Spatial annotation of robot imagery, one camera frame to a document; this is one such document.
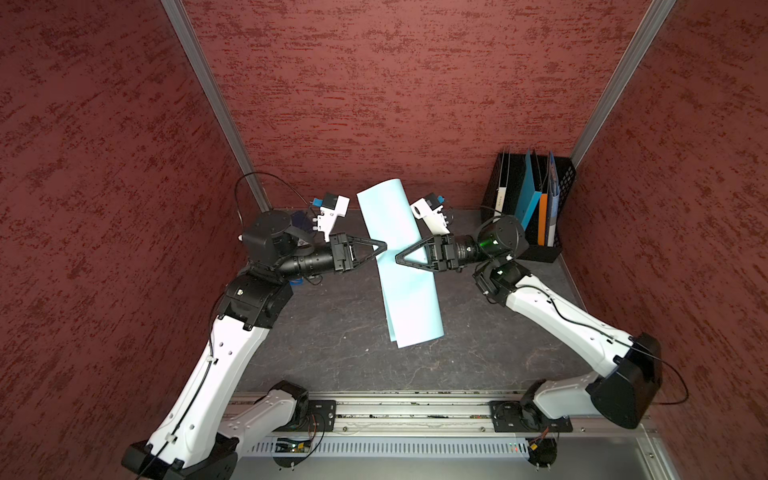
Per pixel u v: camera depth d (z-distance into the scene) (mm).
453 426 737
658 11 706
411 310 508
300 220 437
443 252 498
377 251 533
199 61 791
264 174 1098
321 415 741
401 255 501
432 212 529
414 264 506
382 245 535
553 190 885
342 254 468
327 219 515
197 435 360
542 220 927
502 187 873
